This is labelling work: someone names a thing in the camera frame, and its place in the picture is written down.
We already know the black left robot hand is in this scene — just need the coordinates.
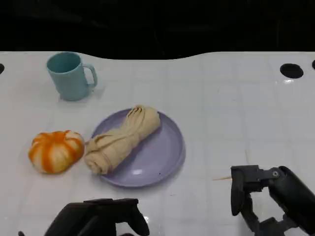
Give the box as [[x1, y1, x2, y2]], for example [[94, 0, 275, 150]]
[[44, 198, 151, 236]]

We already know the beige towel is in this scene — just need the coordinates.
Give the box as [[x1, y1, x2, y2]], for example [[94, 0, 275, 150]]
[[84, 105, 161, 176]]

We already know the pale green mug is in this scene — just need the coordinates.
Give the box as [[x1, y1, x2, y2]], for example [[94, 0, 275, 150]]
[[46, 51, 98, 102]]

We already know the lilac plate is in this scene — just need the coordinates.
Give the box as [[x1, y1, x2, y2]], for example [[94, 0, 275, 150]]
[[91, 108, 187, 189]]

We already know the orange and white bread roll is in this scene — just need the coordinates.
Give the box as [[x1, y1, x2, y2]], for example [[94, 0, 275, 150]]
[[28, 130, 86, 175]]

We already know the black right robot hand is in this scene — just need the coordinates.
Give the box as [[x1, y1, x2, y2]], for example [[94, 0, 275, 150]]
[[230, 165, 315, 236]]

